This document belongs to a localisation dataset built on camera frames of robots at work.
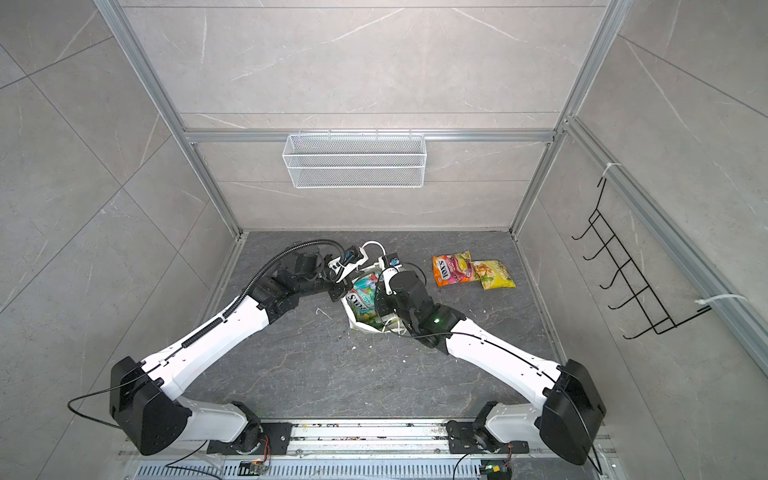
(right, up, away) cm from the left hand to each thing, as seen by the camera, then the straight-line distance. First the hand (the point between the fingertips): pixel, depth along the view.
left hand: (360, 263), depth 75 cm
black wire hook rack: (+62, -11, -16) cm, 65 cm away
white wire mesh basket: (-5, +35, +26) cm, 43 cm away
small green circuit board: (+33, -49, -5) cm, 60 cm away
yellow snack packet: (+43, -5, +26) cm, 50 cm away
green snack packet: (0, -10, +5) cm, 11 cm away
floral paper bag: (+3, -2, 0) cm, 4 cm away
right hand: (+4, -5, +3) cm, 7 cm away
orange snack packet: (+30, -3, +31) cm, 43 cm away
